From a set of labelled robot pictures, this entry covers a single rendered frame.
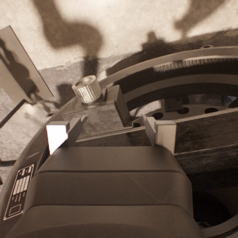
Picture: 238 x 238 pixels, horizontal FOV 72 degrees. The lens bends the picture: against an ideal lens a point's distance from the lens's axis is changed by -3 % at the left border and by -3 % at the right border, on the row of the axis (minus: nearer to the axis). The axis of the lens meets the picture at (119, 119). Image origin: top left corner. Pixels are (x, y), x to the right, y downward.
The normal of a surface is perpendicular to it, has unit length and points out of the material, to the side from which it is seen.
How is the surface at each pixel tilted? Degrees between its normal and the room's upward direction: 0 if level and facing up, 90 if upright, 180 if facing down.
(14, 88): 0
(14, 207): 90
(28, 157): 90
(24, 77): 0
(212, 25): 0
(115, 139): 90
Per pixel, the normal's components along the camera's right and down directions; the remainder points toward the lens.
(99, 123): -0.07, 0.62
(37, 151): -0.32, -0.75
